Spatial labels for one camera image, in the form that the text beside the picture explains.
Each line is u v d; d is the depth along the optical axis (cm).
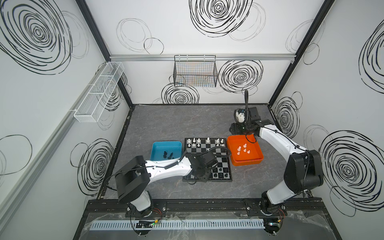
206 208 75
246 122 71
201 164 62
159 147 101
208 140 96
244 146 96
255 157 92
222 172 84
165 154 92
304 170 44
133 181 42
